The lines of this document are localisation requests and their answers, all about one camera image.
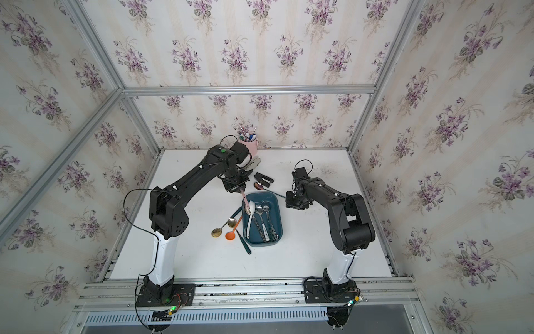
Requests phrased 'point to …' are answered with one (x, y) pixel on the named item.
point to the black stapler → (263, 179)
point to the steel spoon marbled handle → (259, 229)
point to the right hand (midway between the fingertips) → (293, 205)
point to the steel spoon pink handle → (247, 208)
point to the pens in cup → (245, 136)
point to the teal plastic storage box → (264, 225)
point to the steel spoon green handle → (273, 234)
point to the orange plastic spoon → (230, 235)
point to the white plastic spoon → (252, 207)
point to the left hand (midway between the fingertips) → (250, 189)
